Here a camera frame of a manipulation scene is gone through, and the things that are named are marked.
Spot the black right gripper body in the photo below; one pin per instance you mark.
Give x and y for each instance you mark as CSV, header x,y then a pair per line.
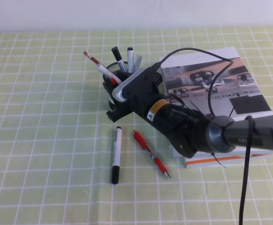
x,y
175,122

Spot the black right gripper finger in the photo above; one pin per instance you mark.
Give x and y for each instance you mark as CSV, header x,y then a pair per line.
x,y
118,111

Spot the red and black marker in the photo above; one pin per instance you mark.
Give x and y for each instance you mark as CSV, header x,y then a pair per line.
x,y
113,82

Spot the red gel pen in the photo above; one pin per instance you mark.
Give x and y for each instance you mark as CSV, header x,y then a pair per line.
x,y
143,144

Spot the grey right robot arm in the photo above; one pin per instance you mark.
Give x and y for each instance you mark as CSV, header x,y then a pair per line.
x,y
222,134

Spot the black mesh pen holder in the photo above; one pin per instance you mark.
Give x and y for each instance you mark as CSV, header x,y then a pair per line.
x,y
115,69

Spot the white pen with red end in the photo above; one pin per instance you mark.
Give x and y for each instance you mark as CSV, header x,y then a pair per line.
x,y
102,68

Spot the grey capped marker in holder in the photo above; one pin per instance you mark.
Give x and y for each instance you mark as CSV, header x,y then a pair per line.
x,y
130,59

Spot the black capped marker in holder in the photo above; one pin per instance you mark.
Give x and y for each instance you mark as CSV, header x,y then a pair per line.
x,y
119,59

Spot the bottom book with orange stripe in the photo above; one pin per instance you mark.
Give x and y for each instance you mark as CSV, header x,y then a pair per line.
x,y
205,159

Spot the top robot brochure booklet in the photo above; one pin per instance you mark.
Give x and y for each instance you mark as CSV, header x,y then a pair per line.
x,y
219,78

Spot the white marker black cap on table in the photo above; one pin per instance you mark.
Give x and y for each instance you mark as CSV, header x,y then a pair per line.
x,y
117,156

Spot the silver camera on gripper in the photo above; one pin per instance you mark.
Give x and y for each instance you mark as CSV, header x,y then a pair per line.
x,y
117,93

